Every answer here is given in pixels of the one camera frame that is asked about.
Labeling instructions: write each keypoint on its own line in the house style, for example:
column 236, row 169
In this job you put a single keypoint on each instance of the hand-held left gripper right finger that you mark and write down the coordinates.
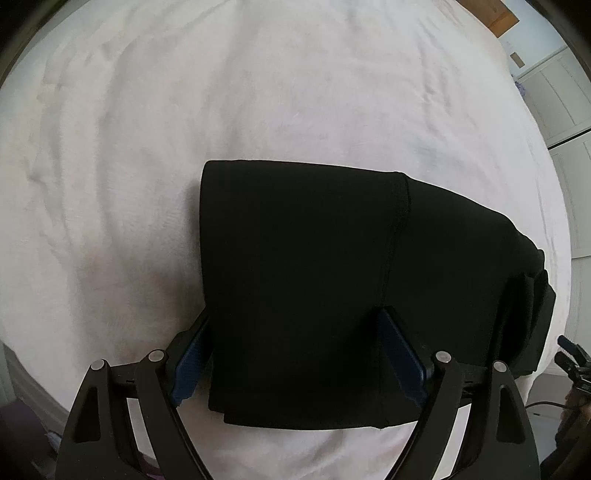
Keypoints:
column 401, row 355

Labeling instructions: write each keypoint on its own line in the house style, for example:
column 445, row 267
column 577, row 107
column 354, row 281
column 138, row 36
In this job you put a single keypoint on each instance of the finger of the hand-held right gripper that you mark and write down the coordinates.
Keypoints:
column 570, row 345
column 570, row 367

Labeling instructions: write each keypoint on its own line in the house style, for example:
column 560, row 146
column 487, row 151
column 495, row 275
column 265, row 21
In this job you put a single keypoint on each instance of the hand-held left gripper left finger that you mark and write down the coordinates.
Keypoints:
column 191, row 364

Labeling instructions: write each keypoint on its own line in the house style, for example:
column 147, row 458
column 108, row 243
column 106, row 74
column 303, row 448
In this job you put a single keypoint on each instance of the black pants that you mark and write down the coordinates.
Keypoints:
column 300, row 254

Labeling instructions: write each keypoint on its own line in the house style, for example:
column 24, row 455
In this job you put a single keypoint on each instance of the person's right hand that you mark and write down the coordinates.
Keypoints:
column 577, row 399

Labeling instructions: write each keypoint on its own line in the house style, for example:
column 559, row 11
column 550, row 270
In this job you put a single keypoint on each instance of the dark clothing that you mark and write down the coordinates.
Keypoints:
column 568, row 452

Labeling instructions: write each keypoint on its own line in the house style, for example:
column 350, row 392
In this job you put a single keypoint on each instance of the white bed sheet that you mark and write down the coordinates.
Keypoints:
column 138, row 138

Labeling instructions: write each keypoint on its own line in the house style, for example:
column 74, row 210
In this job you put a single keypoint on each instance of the wooden headboard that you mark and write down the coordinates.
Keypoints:
column 498, row 16

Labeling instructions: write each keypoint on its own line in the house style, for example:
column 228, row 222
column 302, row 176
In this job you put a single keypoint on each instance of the wall socket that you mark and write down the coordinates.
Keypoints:
column 517, row 59

